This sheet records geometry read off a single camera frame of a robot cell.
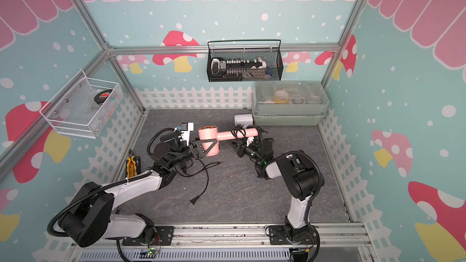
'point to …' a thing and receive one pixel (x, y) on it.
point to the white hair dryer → (247, 120)
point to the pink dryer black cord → (252, 133)
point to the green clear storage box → (284, 103)
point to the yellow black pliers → (131, 165)
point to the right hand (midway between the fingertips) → (230, 140)
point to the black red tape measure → (101, 96)
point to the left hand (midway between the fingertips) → (216, 142)
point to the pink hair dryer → (210, 133)
